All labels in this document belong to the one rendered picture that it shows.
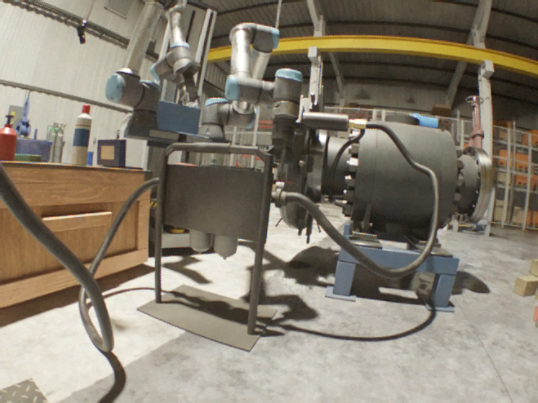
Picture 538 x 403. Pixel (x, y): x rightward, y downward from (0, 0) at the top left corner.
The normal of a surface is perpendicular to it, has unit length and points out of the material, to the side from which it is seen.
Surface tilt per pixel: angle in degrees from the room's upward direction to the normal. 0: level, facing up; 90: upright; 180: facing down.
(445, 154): 69
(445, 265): 90
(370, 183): 106
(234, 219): 90
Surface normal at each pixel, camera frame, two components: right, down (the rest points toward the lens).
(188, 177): -0.29, 0.04
